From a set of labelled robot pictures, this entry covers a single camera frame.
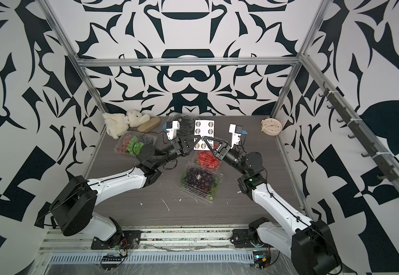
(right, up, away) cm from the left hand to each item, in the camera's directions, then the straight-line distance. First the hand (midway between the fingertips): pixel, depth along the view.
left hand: (198, 135), depth 63 cm
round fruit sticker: (0, -20, +20) cm, 28 cm away
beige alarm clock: (+46, +5, +48) cm, 67 cm away
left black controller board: (-37, -53, +9) cm, 66 cm away
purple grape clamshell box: (0, -23, +21) cm, 31 cm away
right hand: (+2, -2, 0) cm, 3 cm away
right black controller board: (+26, -51, +7) cm, 57 cm away
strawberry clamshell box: (+4, -13, +28) cm, 31 cm away
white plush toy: (-49, +7, +42) cm, 65 cm away
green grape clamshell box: (-39, -4, +36) cm, 53 cm away
